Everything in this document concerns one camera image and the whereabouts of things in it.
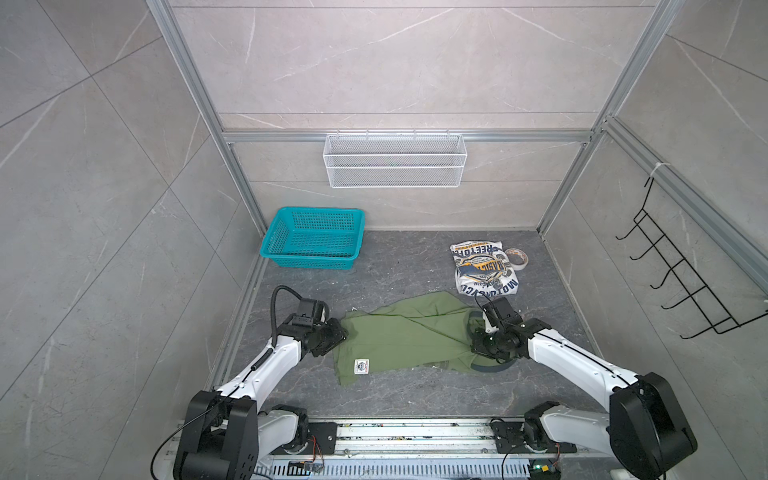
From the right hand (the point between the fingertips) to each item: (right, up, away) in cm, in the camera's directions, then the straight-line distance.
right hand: (473, 343), depth 87 cm
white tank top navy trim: (+8, +21, +18) cm, 29 cm away
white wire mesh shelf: (-23, +59, +13) cm, 65 cm away
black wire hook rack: (+43, +14, -27) cm, 52 cm away
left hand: (-39, +5, 0) cm, 39 cm away
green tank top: (-15, +3, 0) cm, 15 cm away
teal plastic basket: (-55, +33, +31) cm, 72 cm away
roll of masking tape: (+23, +25, +24) cm, 42 cm away
